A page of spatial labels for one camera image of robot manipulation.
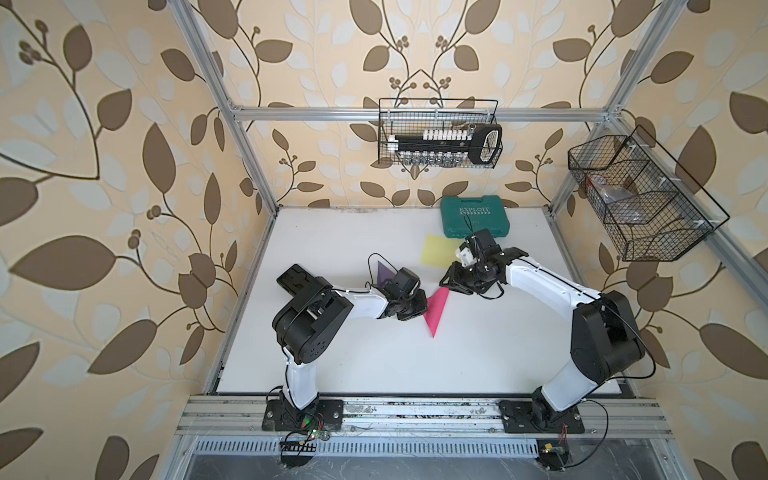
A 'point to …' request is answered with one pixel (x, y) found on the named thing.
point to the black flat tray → (294, 279)
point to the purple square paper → (383, 274)
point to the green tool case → (461, 216)
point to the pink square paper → (435, 307)
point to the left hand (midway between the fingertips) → (427, 303)
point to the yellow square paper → (438, 251)
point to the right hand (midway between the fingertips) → (443, 285)
